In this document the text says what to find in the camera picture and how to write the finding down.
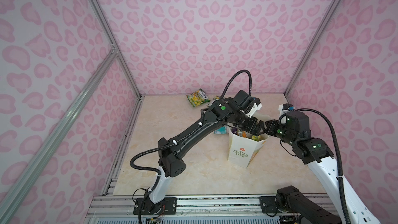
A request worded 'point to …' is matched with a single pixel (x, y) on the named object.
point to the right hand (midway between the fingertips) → (265, 121)
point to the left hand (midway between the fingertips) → (259, 126)
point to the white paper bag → (241, 150)
